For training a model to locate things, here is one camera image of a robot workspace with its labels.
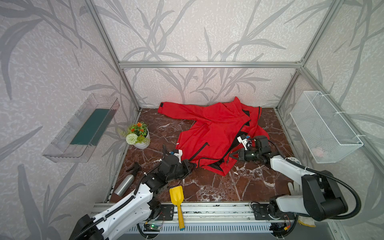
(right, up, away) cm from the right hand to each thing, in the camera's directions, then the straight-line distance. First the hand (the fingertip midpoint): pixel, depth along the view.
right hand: (230, 151), depth 85 cm
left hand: (-18, -3, -8) cm, 20 cm away
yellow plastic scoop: (-30, -23, -6) cm, 38 cm away
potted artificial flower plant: (-54, +9, +3) cm, 55 cm away
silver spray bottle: (-57, -15, -4) cm, 59 cm away
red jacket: (-11, +4, +15) cm, 19 cm away
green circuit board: (-40, -34, -14) cm, 54 cm away
